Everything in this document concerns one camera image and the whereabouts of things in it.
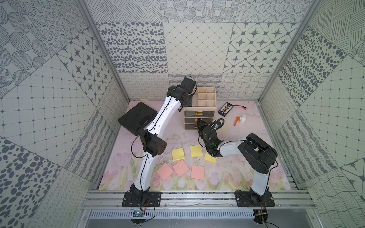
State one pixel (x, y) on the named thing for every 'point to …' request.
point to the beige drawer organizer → (204, 104)
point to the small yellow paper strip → (143, 99)
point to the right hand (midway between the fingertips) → (195, 120)
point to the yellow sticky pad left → (177, 154)
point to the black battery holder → (224, 110)
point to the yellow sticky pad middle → (196, 151)
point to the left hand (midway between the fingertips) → (192, 103)
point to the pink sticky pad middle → (180, 168)
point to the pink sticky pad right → (197, 172)
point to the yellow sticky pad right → (210, 158)
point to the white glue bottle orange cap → (242, 119)
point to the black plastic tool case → (139, 116)
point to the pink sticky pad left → (164, 171)
